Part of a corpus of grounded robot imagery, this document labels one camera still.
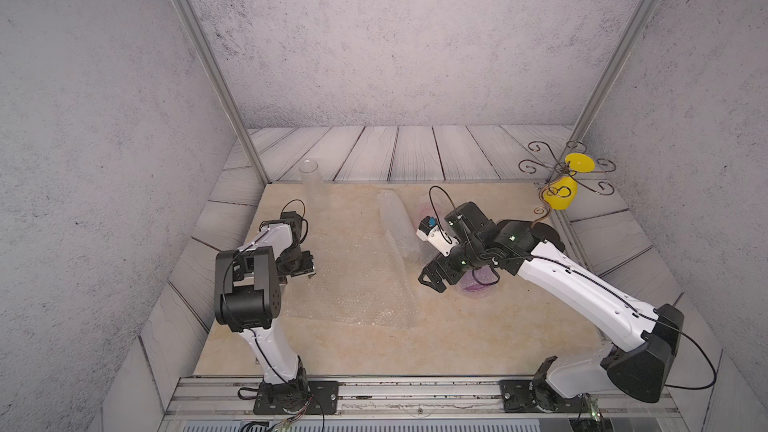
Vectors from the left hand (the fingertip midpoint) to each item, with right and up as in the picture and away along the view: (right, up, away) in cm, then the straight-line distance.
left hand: (303, 275), depth 94 cm
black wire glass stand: (+73, +30, -13) cm, 80 cm away
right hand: (+38, +7, -22) cm, 44 cm away
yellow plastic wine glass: (+69, +25, -20) cm, 76 cm away
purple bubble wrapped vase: (+46, +6, -31) cm, 55 cm away
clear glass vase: (0, +26, +15) cm, 30 cm away
